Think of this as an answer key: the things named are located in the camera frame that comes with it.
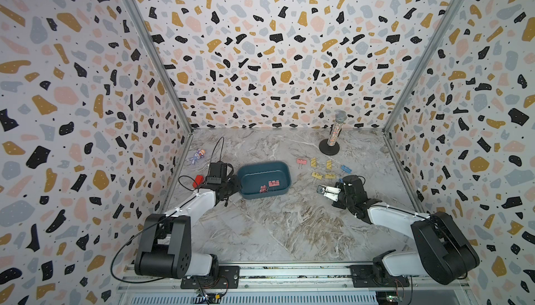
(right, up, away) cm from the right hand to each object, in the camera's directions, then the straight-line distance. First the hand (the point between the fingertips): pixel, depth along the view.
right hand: (335, 186), depth 93 cm
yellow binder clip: (-7, +10, +13) cm, 18 cm away
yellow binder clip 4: (0, +3, +7) cm, 8 cm away
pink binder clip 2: (-14, +10, +13) cm, 21 cm away
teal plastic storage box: (-36, +1, +8) cm, 37 cm away
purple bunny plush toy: (-66, +14, +14) cm, 69 cm away
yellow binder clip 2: (0, +9, +13) cm, 16 cm away
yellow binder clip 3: (-7, +4, +7) cm, 11 cm away
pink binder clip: (-27, +1, +4) cm, 28 cm away
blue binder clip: (+8, +7, +11) cm, 15 cm away
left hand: (-42, +2, -1) cm, 42 cm away
